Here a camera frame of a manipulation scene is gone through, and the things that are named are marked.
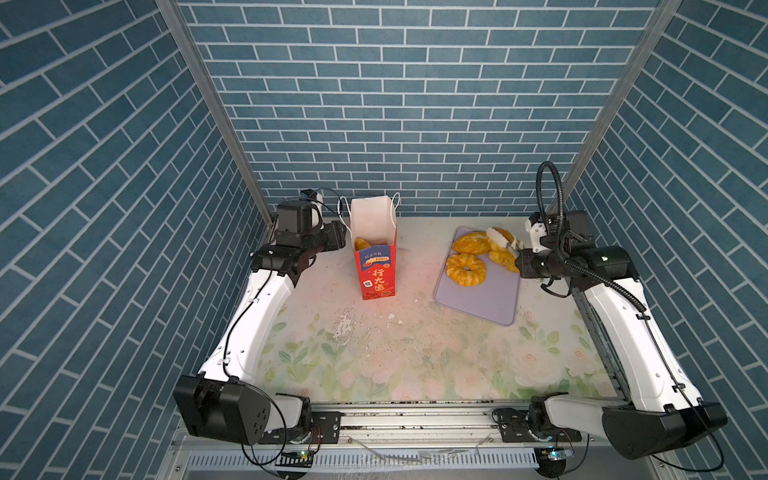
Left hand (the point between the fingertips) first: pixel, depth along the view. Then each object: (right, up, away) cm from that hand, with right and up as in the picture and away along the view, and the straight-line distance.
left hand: (338, 227), depth 77 cm
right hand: (+46, -7, -4) cm, 46 cm away
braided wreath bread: (+39, -13, +26) cm, 48 cm away
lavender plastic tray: (+49, -23, +23) cm, 59 cm away
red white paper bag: (+8, -4, +26) cm, 27 cm away
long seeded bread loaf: (+43, -4, +31) cm, 53 cm away
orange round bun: (+3, -4, +22) cm, 22 cm away
